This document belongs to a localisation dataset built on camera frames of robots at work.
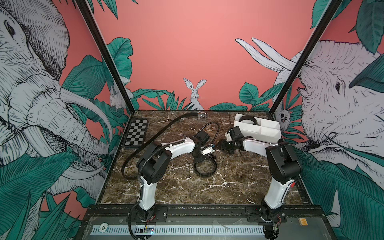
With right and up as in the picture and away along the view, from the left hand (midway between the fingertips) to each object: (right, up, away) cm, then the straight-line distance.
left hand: (202, 155), depth 93 cm
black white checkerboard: (-45, +13, +8) cm, 48 cm away
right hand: (+10, +6, +3) cm, 12 cm away
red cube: (+32, -2, -40) cm, 51 cm away
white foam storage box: (+40, +17, +10) cm, 45 cm away
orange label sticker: (+49, -28, -22) cm, 60 cm away
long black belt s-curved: (+34, +25, +12) cm, 44 cm away
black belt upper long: (-38, +10, +11) cm, 41 cm away
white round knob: (-48, -30, -23) cm, 61 cm away
